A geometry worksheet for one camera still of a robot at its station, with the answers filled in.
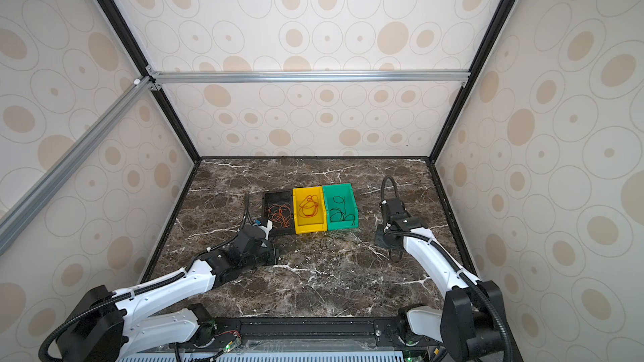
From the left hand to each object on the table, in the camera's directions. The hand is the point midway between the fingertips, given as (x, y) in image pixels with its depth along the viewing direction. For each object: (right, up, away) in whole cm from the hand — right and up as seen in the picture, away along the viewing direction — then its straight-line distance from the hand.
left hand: (290, 248), depth 82 cm
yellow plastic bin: (+9, +6, +15) cm, 18 cm away
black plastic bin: (-7, +15, +25) cm, 30 cm away
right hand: (+33, +2, +5) cm, 33 cm away
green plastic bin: (+18, +12, +18) cm, 28 cm away
